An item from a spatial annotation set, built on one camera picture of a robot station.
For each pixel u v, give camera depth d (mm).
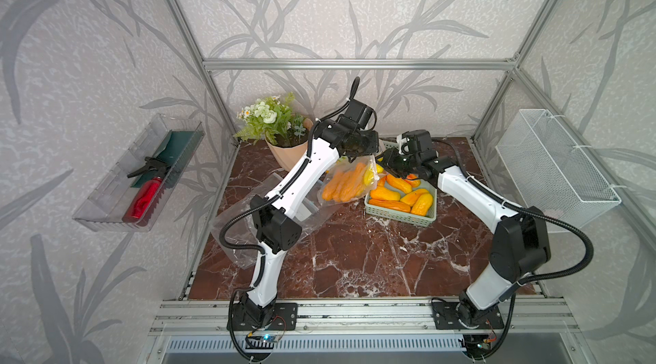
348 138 563
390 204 916
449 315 725
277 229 553
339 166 1132
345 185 906
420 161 666
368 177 791
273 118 866
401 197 964
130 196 632
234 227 462
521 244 455
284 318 732
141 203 595
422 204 910
